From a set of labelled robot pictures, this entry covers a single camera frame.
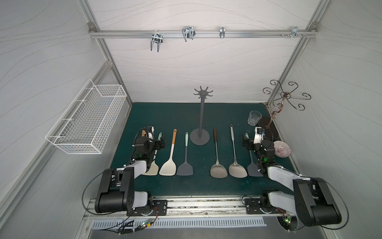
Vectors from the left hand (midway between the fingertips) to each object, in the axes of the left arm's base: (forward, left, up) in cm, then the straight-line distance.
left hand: (157, 135), depth 91 cm
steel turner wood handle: (-18, -37, -9) cm, 42 cm away
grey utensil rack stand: (+6, -27, -9) cm, 29 cm away
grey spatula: (-18, -18, -7) cm, 27 cm away
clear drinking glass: (+21, -67, -6) cm, 70 cm away
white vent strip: (-43, -17, -10) cm, 47 cm away
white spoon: (-17, -9, -9) cm, 21 cm away
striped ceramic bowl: (-4, -79, -8) cm, 79 cm away
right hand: (+1, -59, +3) cm, 59 cm away
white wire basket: (-9, +28, +22) cm, 36 cm away
